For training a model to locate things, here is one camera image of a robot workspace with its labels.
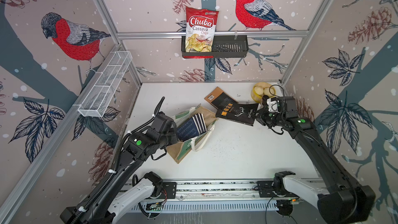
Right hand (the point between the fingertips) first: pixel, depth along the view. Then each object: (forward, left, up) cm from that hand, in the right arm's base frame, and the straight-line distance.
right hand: (250, 112), depth 78 cm
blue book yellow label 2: (-1, +26, -10) cm, 28 cm away
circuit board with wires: (-39, +46, -23) cm, 65 cm away
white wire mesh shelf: (-5, +75, +10) cm, 76 cm away
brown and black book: (+26, +15, -20) cm, 36 cm away
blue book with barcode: (-4, +34, -14) cm, 37 cm away
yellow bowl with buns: (+34, -17, -19) cm, 42 cm away
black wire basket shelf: (+51, +12, +6) cm, 53 cm away
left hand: (-12, +36, 0) cm, 38 cm away
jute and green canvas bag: (-14, +38, -18) cm, 44 cm away
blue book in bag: (-1, +25, -10) cm, 26 cm away
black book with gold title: (+1, +5, -2) cm, 5 cm away
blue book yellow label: (-1, +29, -10) cm, 30 cm away
